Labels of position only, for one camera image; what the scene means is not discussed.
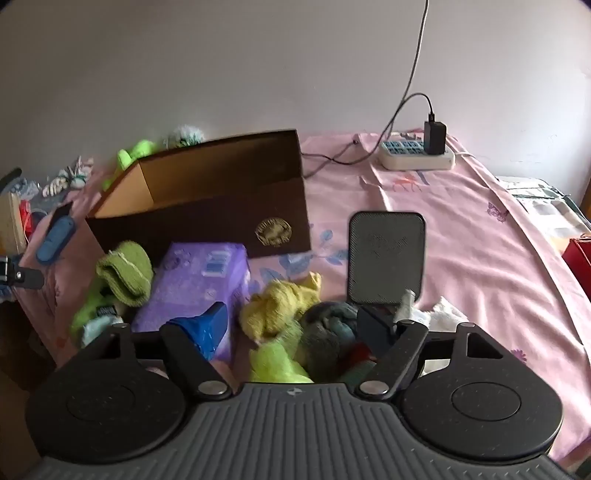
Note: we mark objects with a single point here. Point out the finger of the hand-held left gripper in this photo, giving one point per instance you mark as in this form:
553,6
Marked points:
25,277

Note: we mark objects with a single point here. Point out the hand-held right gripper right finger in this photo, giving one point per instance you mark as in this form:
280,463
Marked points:
374,332

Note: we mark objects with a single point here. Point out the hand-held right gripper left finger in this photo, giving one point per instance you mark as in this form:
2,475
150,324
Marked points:
207,330

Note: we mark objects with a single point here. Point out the red fuzzy toy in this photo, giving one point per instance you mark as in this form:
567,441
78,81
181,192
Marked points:
358,355

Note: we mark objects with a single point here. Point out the white patterned cloth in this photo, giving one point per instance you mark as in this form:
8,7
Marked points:
406,304

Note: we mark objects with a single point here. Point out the grey blue plush cloth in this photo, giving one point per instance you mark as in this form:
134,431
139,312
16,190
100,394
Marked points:
328,337

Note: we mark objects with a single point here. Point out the green bug plush toy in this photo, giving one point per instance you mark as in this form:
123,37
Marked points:
85,316

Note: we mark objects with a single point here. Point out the lime green cloth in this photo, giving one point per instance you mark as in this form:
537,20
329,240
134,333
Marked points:
272,364

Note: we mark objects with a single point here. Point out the yellow plush doll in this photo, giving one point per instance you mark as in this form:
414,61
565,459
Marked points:
277,304

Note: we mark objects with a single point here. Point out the white towel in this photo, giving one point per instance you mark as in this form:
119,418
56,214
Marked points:
445,311

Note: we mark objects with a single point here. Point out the teal cloth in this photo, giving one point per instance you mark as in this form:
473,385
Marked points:
94,331

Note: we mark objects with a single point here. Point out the brown cardboard box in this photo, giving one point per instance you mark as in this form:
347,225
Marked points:
207,221

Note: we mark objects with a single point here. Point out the purple tissue pack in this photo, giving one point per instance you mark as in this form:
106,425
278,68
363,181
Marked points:
194,286

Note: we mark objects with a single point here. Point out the blue case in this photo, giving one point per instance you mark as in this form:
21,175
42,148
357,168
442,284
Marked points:
55,240

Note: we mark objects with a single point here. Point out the red packet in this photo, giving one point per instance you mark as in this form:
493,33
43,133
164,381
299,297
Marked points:
28,221

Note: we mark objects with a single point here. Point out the yellowish tissue box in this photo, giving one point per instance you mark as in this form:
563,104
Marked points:
9,221

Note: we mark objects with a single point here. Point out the blue patterned cloth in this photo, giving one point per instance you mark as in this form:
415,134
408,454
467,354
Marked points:
25,186

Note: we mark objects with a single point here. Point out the white sock bundle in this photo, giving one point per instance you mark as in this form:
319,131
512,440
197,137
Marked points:
78,173
53,187

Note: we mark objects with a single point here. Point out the dark green cap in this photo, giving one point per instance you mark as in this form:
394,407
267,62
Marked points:
11,177

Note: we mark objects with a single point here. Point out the green frog plush toy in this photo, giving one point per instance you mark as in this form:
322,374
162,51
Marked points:
134,152

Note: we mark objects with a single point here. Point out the white power strip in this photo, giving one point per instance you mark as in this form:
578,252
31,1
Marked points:
406,160

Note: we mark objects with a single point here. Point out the white teal pompom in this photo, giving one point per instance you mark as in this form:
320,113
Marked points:
187,134

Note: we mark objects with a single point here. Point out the black charger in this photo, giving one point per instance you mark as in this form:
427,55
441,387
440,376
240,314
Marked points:
435,138

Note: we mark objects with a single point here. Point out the clear plastic organizer box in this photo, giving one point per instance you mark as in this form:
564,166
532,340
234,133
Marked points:
545,207

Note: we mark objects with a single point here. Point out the red box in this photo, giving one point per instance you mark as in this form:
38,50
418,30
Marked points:
579,263

